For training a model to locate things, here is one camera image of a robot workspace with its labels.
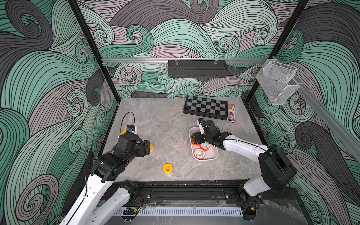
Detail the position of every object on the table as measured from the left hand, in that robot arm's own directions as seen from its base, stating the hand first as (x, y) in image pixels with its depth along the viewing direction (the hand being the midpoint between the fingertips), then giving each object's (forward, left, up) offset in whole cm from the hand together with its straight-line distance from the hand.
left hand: (141, 142), depth 69 cm
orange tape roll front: (+9, -31, -20) cm, 38 cm away
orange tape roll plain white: (+8, -37, -20) cm, 43 cm away
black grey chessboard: (+41, -41, -19) cm, 61 cm away
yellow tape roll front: (-6, -13, -22) cm, 26 cm away
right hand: (+14, -32, -15) cm, 38 cm away
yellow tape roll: (+8, -1, -22) cm, 24 cm away
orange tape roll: (+4, -33, -22) cm, 40 cm away
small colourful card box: (+38, -62, -22) cm, 76 cm away
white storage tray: (+3, -41, -23) cm, 47 cm away
